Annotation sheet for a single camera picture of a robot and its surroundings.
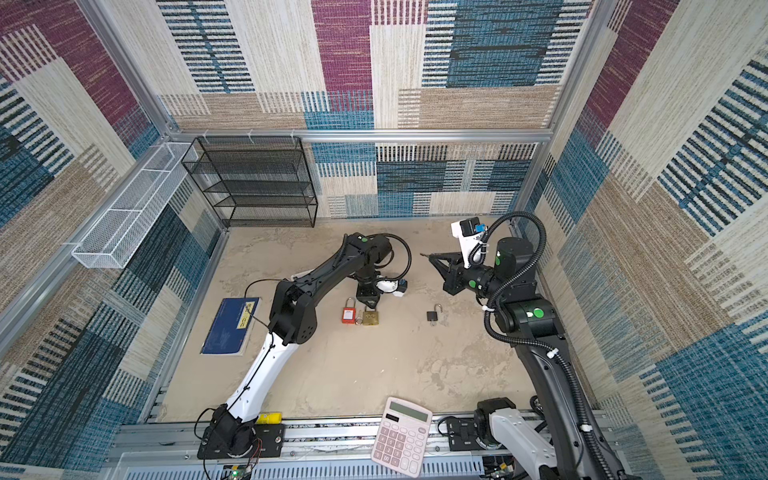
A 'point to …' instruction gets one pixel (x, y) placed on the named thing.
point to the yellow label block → (269, 418)
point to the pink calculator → (403, 437)
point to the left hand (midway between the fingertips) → (374, 294)
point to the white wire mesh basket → (115, 237)
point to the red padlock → (349, 314)
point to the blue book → (232, 327)
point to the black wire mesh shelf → (255, 181)
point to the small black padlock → (433, 315)
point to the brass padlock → (370, 318)
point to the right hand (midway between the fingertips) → (432, 262)
